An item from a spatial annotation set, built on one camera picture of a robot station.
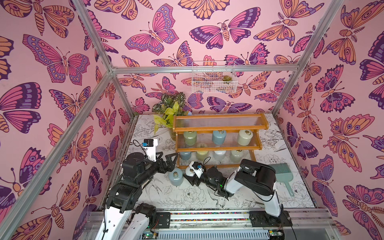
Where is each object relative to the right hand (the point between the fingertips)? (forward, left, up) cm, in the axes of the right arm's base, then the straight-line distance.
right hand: (187, 168), depth 86 cm
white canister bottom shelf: (+8, -19, +1) cm, 21 cm away
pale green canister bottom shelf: (+8, -29, +2) cm, 30 cm away
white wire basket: (+56, -17, +20) cm, 62 cm away
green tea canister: (+10, -2, +16) cm, 19 cm away
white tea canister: (-4, -1, +3) cm, 5 cm away
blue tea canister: (+11, -17, +17) cm, 26 cm away
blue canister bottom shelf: (+8, +2, 0) cm, 8 cm away
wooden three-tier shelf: (+39, -11, -6) cm, 41 cm away
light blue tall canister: (-6, +6, +3) cm, 9 cm away
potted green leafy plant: (+37, +13, +15) cm, 42 cm away
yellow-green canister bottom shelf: (+7, -8, +3) cm, 11 cm away
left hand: (-3, +6, +22) cm, 23 cm away
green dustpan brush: (0, -57, -6) cm, 58 cm away
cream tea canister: (+11, -31, +16) cm, 36 cm away
